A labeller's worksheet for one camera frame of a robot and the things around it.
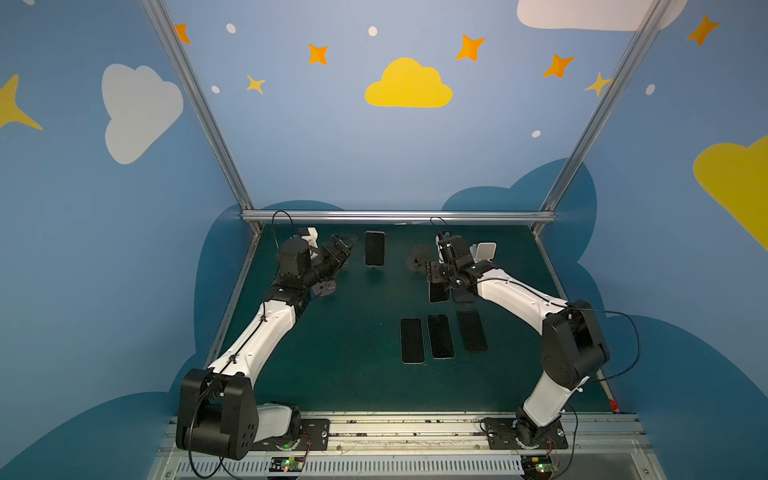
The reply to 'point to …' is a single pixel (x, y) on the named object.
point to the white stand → (483, 251)
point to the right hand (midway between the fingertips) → (440, 262)
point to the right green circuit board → (537, 465)
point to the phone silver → (439, 292)
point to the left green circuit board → (286, 464)
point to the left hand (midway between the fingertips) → (356, 247)
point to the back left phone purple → (374, 248)
